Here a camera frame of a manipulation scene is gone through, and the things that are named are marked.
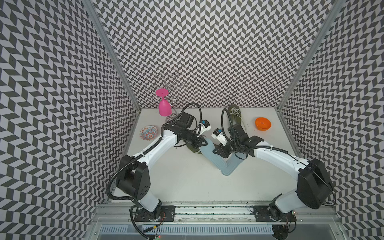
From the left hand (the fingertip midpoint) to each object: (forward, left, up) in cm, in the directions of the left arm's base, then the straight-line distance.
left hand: (204, 144), depth 80 cm
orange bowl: (+24, -42, -13) cm, 50 cm away
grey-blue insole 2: (-4, -17, -14) cm, 22 cm away
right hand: (-3, -6, -4) cm, 8 cm away
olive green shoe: (+30, -23, -8) cm, 38 cm away
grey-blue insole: (-3, -6, -13) cm, 15 cm away
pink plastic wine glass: (+23, +24, +5) cm, 34 cm away
